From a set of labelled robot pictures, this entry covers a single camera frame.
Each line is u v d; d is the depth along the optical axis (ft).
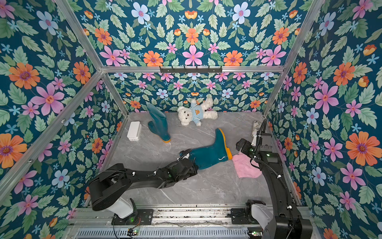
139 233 2.31
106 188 1.45
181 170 2.18
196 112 3.61
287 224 1.22
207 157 3.14
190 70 3.06
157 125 3.05
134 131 3.43
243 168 2.90
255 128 3.51
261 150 1.94
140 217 2.40
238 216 2.37
